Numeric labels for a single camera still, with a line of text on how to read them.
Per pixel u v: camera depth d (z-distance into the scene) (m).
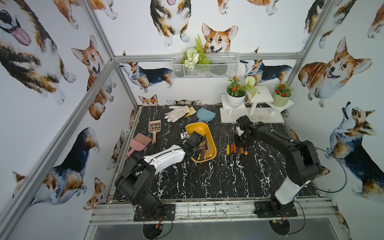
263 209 0.74
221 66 0.93
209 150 0.95
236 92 0.88
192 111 1.17
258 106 1.07
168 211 0.74
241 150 0.92
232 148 0.95
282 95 0.93
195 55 0.78
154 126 1.10
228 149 0.95
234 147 0.84
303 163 0.47
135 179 0.44
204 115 1.17
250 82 0.88
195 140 0.70
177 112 1.14
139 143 1.00
